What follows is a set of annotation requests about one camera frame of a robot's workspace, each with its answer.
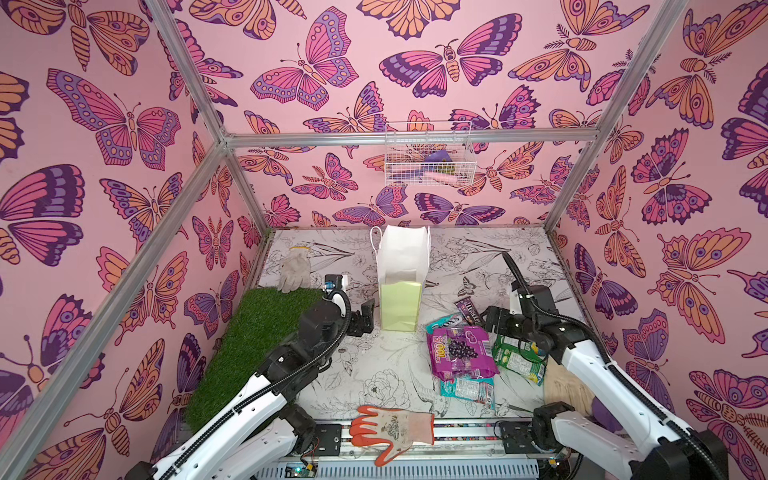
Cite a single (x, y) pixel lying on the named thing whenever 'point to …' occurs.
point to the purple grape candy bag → (461, 353)
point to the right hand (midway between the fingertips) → (493, 317)
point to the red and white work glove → (400, 429)
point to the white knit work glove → (295, 270)
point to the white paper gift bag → (403, 260)
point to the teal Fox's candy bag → (453, 321)
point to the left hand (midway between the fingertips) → (362, 298)
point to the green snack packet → (520, 357)
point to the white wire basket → (429, 164)
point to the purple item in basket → (439, 155)
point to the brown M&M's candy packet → (469, 311)
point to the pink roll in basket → (449, 178)
